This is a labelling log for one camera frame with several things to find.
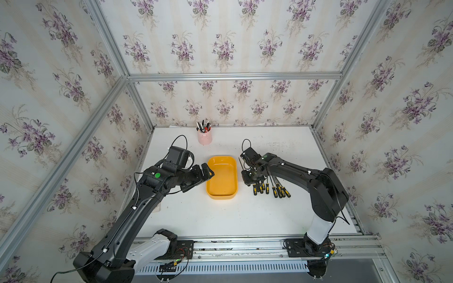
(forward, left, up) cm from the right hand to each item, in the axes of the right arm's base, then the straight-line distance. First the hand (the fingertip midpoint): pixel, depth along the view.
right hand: (247, 181), depth 90 cm
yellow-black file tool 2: (-2, -7, -3) cm, 8 cm away
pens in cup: (+33, +26, +5) cm, 42 cm away
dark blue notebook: (-14, +44, -2) cm, 47 cm away
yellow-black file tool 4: (-1, -11, -4) cm, 12 cm away
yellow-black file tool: (-3, -4, -4) cm, 6 cm away
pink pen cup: (+26, +25, +3) cm, 36 cm away
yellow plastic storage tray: (0, +13, -5) cm, 14 cm away
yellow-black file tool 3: (-1, -8, -3) cm, 9 cm away
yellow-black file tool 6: (-5, -20, -3) cm, 21 cm away
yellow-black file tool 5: (-2, -14, -4) cm, 15 cm away
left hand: (-9, +18, +19) cm, 27 cm away
